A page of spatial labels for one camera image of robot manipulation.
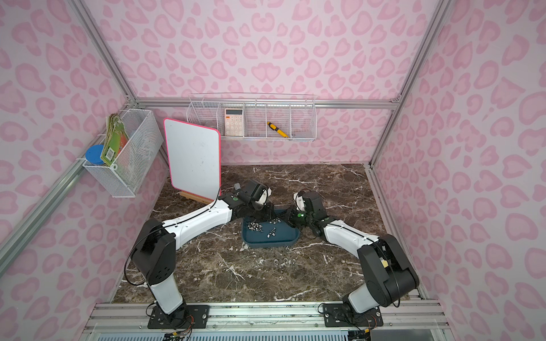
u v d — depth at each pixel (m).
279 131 0.98
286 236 0.93
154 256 0.46
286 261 0.86
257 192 0.69
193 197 1.01
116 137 0.73
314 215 0.69
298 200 0.82
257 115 1.00
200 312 0.74
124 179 0.75
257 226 0.94
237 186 1.07
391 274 0.44
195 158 1.23
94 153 0.64
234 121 0.95
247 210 0.67
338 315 0.73
